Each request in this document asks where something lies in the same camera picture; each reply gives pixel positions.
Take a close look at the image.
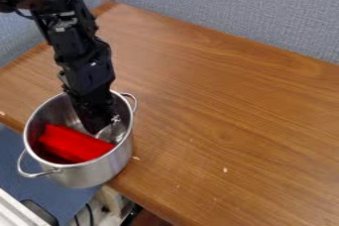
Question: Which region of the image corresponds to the black bracket under table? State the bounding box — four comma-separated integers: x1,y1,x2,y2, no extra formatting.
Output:
120,204,143,226

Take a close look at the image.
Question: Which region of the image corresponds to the white ribbed panel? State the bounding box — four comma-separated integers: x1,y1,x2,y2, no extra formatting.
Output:
0,188,51,226

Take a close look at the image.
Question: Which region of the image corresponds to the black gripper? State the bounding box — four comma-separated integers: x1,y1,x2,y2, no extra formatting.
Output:
58,43,118,134

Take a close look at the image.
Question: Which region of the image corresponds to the red block object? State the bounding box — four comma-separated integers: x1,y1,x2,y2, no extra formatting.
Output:
39,124,115,164

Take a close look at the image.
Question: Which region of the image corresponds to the silver metal pot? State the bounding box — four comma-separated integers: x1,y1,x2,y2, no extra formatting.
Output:
18,91,138,188

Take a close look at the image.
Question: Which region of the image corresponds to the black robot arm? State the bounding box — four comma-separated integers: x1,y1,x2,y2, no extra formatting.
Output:
0,0,115,134

